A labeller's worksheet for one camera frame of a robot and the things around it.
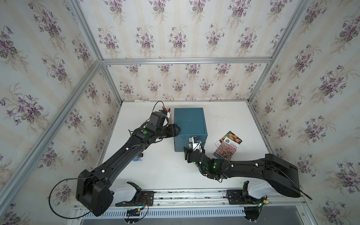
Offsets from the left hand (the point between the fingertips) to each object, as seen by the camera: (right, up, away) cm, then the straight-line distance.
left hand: (178, 131), depth 77 cm
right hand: (+6, -11, +5) cm, 13 cm away
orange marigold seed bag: (+37, -6, +21) cm, 43 cm away
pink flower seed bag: (+31, -14, +14) cm, 37 cm away
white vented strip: (-28, -41, -7) cm, 50 cm away
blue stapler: (-27, -19, +9) cm, 34 cm away
